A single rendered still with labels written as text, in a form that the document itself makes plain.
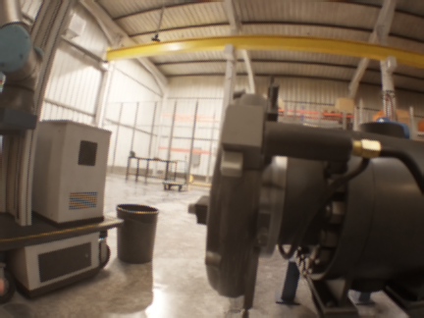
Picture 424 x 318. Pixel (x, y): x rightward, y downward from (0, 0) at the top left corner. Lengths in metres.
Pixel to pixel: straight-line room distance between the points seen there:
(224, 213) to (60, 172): 0.85
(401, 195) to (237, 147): 0.52
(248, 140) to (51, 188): 1.01
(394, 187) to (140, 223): 1.37
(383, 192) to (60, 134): 1.30
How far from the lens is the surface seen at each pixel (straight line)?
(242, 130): 0.49
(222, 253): 0.60
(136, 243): 1.64
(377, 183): 0.74
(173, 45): 10.29
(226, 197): 0.55
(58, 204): 1.22
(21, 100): 1.02
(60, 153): 1.21
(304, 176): 0.81
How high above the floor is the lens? 0.68
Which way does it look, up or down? 3 degrees up
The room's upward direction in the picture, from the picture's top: 6 degrees clockwise
